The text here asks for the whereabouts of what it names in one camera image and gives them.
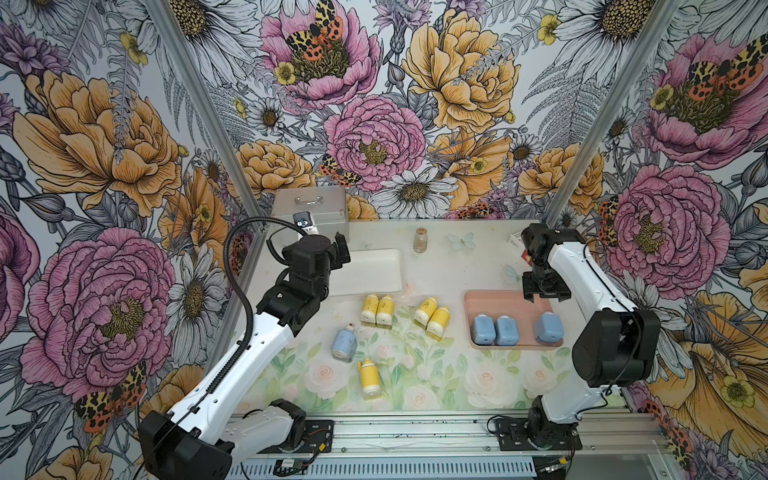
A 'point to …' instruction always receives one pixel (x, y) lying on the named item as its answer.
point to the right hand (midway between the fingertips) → (546, 302)
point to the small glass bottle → (420, 240)
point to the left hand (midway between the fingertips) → (320, 247)
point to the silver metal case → (327, 205)
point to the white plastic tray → (371, 271)
